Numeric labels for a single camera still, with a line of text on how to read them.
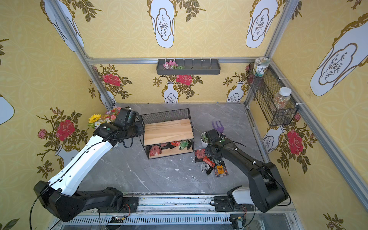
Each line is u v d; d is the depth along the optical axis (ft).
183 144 3.06
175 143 3.11
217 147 2.04
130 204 2.41
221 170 2.81
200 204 2.45
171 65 2.88
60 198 1.22
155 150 3.03
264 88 3.25
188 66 3.02
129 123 1.89
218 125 3.51
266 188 1.37
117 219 2.40
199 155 2.96
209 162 2.81
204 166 2.81
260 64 2.79
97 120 2.80
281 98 2.13
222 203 2.41
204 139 2.95
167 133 2.85
